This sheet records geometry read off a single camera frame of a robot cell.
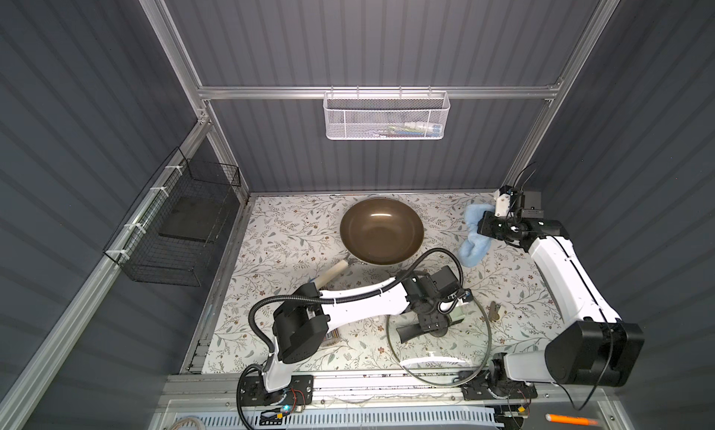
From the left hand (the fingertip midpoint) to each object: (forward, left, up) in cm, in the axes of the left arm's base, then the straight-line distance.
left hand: (440, 314), depth 76 cm
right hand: (+23, -16, +12) cm, 30 cm away
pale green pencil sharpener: (+2, -6, -5) cm, 9 cm away
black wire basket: (+14, +73, +18) cm, 76 cm away
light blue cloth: (+15, -11, +11) cm, 22 cm away
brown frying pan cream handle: (+36, +15, -9) cm, 40 cm away
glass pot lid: (-9, -3, -11) cm, 14 cm away
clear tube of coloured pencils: (-4, +30, -6) cm, 31 cm away
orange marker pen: (-23, -31, -10) cm, 40 cm away
